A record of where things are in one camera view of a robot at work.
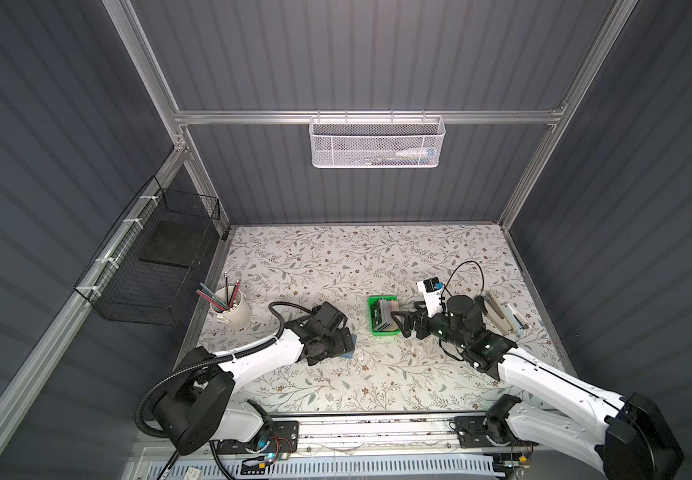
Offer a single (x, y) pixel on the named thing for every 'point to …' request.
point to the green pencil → (214, 295)
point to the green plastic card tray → (371, 299)
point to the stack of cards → (382, 319)
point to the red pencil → (235, 294)
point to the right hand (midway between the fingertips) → (407, 311)
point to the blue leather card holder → (351, 353)
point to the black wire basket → (145, 270)
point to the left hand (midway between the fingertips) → (343, 348)
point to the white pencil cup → (238, 314)
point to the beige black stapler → (494, 309)
